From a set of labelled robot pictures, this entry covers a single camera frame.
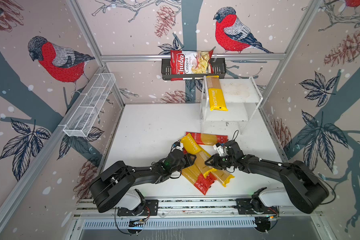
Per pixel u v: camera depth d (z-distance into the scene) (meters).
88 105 0.78
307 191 0.42
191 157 0.87
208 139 0.98
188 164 0.74
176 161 0.65
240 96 0.80
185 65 0.88
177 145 0.80
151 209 0.73
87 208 1.61
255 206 0.66
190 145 0.92
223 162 0.76
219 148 0.83
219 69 0.95
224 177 0.81
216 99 0.75
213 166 0.78
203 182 0.79
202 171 0.81
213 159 0.80
